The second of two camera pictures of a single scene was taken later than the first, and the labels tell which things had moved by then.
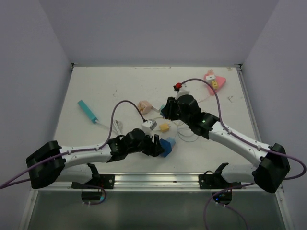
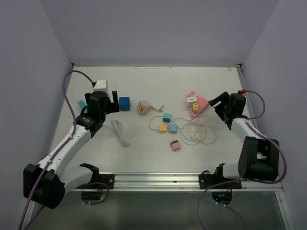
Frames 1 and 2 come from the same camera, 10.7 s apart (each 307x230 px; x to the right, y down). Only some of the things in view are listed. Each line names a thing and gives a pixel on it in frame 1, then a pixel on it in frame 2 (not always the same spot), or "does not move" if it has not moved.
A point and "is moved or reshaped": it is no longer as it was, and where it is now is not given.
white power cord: (117, 126) does not move
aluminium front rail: (154, 181) does not move
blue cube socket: (166, 146) -> (124, 103)
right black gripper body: (184, 119) -> (229, 109)
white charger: (210, 77) is moved or reshaped
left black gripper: (158, 148) -> (114, 105)
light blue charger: (172, 142) -> (172, 128)
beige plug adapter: (144, 106) does not move
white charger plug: (156, 109) does not move
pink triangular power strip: (219, 80) -> (202, 103)
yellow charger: (214, 84) is moved or reshaped
